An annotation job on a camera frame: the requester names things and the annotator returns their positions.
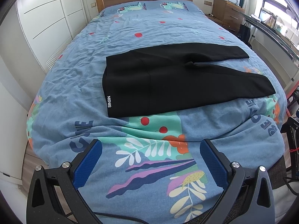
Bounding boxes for wall socket plate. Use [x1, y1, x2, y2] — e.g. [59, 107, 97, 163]
[204, 1, 212, 6]

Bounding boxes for glass top desk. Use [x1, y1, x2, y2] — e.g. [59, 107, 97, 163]
[242, 14, 298, 67]

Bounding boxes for black tote bag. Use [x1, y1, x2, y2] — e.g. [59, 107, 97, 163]
[237, 24, 250, 45]

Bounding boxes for wooden dresser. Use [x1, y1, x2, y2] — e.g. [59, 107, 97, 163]
[212, 0, 245, 35]

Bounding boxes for black pants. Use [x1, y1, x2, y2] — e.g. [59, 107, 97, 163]
[102, 43, 275, 118]

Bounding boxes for blue patterned duvet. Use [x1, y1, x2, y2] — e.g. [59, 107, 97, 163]
[26, 0, 286, 223]

